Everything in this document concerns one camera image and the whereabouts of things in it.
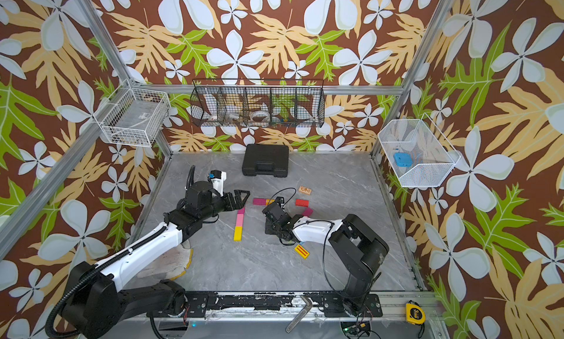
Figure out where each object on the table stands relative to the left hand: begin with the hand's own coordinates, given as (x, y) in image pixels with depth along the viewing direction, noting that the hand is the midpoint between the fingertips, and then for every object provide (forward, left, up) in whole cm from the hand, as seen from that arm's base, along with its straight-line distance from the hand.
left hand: (242, 191), depth 81 cm
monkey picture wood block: (+14, -25, -19) cm, 34 cm away
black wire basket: (+40, -4, +12) cm, 42 cm away
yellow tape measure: (-37, -59, -16) cm, 71 cm away
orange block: (+8, -9, -20) cm, 23 cm away
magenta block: (+2, +3, -20) cm, 21 cm away
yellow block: (-9, +4, -19) cm, 21 cm away
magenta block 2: (+2, -27, -20) cm, 33 cm away
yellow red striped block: (-16, -23, -19) cm, 34 cm away
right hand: (-5, -9, -18) cm, 20 cm away
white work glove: (-22, +27, -17) cm, 38 cm away
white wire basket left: (+26, +44, +15) cm, 53 cm away
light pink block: (-3, +4, -18) cm, 19 cm away
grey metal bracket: (-38, -21, -18) cm, 47 cm away
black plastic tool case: (+30, -7, -14) cm, 33 cm away
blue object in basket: (+10, -61, +7) cm, 62 cm away
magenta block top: (+8, -4, -20) cm, 22 cm away
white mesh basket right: (+13, -68, +7) cm, 69 cm away
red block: (+6, -24, -18) cm, 30 cm away
